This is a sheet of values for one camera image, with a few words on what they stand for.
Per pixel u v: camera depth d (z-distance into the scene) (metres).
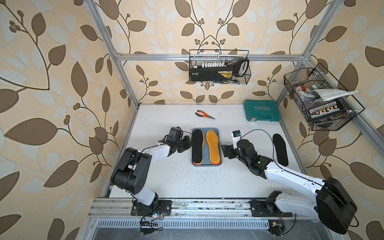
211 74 0.83
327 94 0.64
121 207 0.76
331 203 0.40
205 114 1.14
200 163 0.87
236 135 0.72
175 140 0.74
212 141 0.97
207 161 0.90
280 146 0.97
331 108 0.66
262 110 1.12
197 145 0.94
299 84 0.85
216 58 0.91
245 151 0.63
